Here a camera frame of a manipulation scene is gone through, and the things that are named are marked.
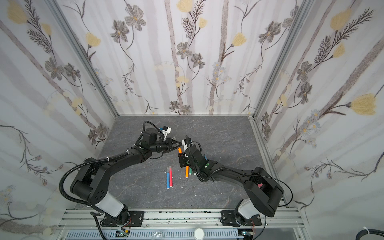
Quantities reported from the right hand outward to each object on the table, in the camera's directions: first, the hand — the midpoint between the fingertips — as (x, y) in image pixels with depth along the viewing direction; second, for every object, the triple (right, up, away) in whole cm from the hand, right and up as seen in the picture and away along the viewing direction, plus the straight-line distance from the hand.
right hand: (175, 151), depth 81 cm
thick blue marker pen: (+16, -1, -15) cm, 22 cm away
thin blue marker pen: (-4, -21, +3) cm, 22 cm away
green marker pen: (+8, -14, +10) cm, 18 cm away
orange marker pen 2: (+6, -14, +10) cm, 18 cm away
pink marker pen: (-4, -17, +7) cm, 19 cm away
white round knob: (+12, -32, -19) cm, 39 cm away
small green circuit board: (-26, -40, -8) cm, 48 cm away
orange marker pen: (+3, +1, +1) cm, 3 cm away
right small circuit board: (+36, -38, -10) cm, 53 cm away
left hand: (+2, +6, +3) cm, 7 cm away
